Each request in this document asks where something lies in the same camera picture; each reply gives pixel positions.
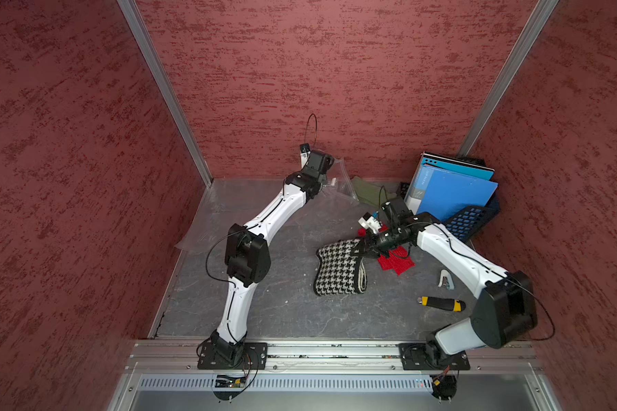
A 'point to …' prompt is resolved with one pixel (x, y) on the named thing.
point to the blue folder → (435, 190)
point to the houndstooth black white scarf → (339, 271)
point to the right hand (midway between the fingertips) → (353, 258)
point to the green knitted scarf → (372, 192)
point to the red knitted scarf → (397, 259)
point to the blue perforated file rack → (461, 224)
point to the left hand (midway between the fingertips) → (312, 174)
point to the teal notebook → (456, 164)
